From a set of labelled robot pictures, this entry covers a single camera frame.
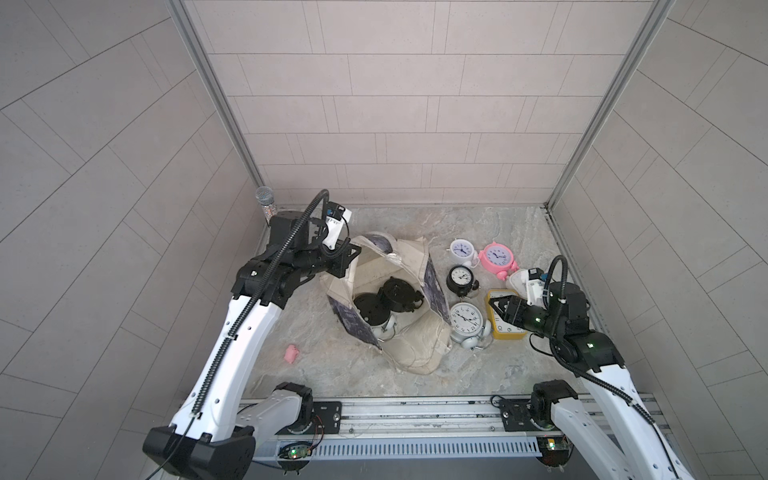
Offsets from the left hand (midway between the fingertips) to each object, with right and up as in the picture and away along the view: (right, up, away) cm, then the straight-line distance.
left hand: (362, 245), depth 68 cm
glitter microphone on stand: (-28, +12, +13) cm, 33 cm away
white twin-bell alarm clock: (+30, -4, +32) cm, 44 cm away
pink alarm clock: (+42, -6, +31) cm, 53 cm away
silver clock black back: (+2, -20, +16) cm, 26 cm away
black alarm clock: (+27, -12, +24) cm, 39 cm away
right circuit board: (+44, -47, 0) cm, 65 cm away
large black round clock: (+9, -16, +19) cm, 26 cm away
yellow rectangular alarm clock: (+37, -24, +15) cm, 47 cm away
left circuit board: (-14, -45, -3) cm, 47 cm away
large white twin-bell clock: (+28, -23, +15) cm, 39 cm away
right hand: (+32, -15, +7) cm, 36 cm away
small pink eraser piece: (-21, -30, +12) cm, 38 cm away
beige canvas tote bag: (+13, -25, +9) cm, 30 cm away
